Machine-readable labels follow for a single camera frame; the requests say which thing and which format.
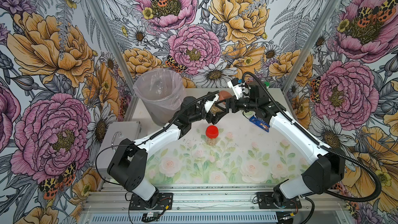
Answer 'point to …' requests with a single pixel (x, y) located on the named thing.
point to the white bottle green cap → (267, 84)
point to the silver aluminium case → (113, 132)
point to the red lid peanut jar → (212, 132)
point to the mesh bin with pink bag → (162, 92)
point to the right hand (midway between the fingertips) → (220, 106)
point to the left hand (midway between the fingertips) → (220, 109)
